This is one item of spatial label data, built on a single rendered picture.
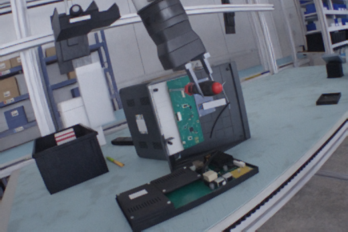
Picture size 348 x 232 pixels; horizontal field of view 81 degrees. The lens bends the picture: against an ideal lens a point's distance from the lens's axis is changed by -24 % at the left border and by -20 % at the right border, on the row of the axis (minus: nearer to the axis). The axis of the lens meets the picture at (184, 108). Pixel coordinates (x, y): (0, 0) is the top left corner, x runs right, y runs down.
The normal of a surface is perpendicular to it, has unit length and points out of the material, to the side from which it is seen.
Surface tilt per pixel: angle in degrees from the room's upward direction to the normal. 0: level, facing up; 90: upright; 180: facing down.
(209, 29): 90
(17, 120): 90
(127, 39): 90
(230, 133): 90
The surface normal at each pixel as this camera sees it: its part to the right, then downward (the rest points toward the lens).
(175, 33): 0.55, 0.17
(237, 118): 0.11, 0.15
